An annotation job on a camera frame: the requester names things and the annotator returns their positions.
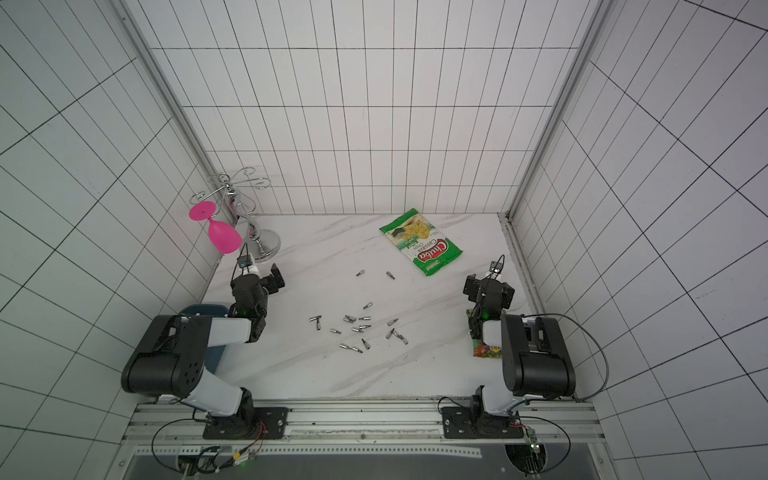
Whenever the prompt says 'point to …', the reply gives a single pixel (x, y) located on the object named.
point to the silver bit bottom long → (347, 347)
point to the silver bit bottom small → (366, 345)
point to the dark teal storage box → (209, 310)
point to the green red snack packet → (482, 350)
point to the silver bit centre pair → (359, 329)
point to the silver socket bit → (316, 318)
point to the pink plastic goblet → (225, 238)
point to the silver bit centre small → (335, 331)
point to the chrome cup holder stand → (261, 245)
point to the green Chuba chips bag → (421, 241)
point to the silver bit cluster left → (349, 319)
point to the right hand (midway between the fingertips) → (481, 274)
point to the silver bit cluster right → (365, 318)
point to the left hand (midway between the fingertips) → (261, 272)
